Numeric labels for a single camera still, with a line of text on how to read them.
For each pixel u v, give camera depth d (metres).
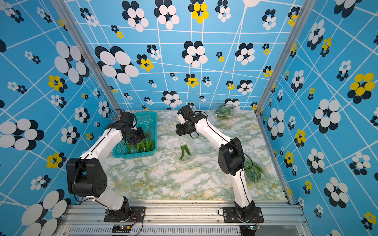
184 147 0.99
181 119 0.84
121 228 0.72
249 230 0.68
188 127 0.68
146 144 0.96
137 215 0.73
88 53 0.86
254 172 0.85
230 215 0.72
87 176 0.44
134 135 0.75
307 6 0.68
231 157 0.53
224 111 1.12
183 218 0.73
